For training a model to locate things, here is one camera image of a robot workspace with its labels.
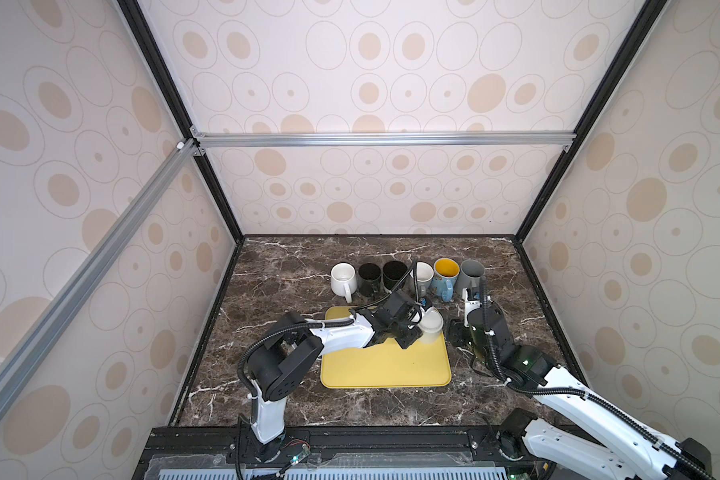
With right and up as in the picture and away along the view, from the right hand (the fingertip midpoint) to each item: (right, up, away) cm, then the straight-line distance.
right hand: (456, 315), depth 79 cm
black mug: (-23, +9, +18) cm, 31 cm away
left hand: (-7, -5, +8) cm, 11 cm away
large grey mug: (+10, +10, +17) cm, 22 cm away
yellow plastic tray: (-18, -17, +11) cm, 27 cm away
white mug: (-32, +9, +24) cm, 41 cm away
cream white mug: (-5, -4, +6) cm, 9 cm away
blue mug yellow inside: (+1, +9, +16) cm, 19 cm away
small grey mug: (-4, +10, +21) cm, 23 cm away
